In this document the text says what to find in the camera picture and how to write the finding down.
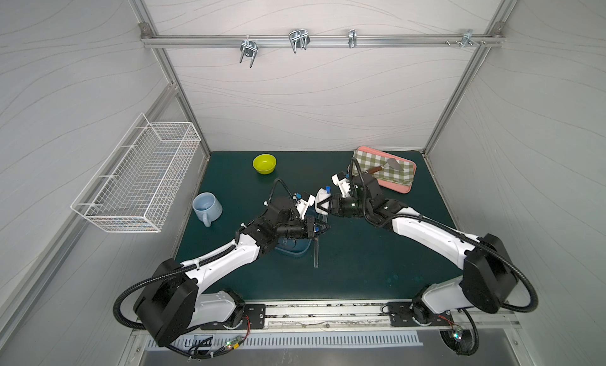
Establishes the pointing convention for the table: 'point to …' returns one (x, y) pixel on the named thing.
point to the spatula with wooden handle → (390, 162)
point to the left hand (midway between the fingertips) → (329, 229)
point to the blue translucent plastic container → (295, 247)
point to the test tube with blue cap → (325, 218)
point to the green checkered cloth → (368, 160)
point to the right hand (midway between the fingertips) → (317, 205)
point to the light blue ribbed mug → (207, 207)
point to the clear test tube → (316, 252)
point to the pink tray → (394, 186)
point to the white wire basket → (133, 188)
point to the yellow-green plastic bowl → (264, 163)
